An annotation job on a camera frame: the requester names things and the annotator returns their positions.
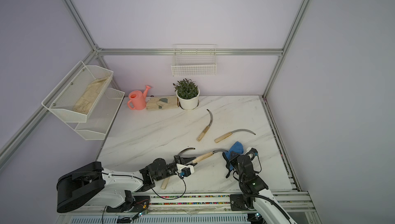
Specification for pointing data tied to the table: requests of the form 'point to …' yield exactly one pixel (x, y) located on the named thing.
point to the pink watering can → (138, 98)
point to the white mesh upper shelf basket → (74, 98)
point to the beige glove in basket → (90, 96)
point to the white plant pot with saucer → (188, 104)
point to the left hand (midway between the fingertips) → (194, 158)
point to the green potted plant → (185, 89)
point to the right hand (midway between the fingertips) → (232, 154)
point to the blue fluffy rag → (237, 148)
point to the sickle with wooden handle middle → (207, 155)
